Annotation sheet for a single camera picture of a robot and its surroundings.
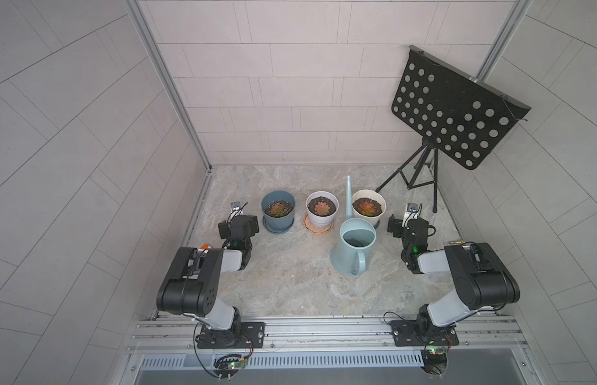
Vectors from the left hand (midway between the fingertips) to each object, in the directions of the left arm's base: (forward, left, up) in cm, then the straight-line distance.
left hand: (241, 214), depth 94 cm
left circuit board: (-48, -4, -6) cm, 48 cm away
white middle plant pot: (0, -32, +5) cm, 32 cm away
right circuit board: (-47, -64, -4) cm, 79 cm away
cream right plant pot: (+1, -50, +6) cm, 50 cm away
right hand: (0, -65, +2) cm, 65 cm away
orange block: (-12, +12, -3) cm, 17 cm away
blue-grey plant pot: (0, -15, +4) cm, 16 cm away
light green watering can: (-16, -42, +14) cm, 47 cm away
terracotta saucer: (-5, -31, -3) cm, 31 cm away
